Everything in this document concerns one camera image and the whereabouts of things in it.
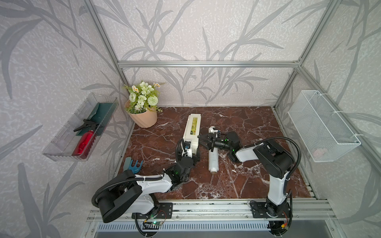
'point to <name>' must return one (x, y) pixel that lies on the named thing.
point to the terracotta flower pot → (145, 119)
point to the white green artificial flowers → (143, 97)
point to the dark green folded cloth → (94, 123)
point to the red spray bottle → (87, 139)
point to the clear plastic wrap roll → (213, 160)
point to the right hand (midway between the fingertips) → (198, 139)
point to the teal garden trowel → (127, 162)
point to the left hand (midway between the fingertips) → (193, 146)
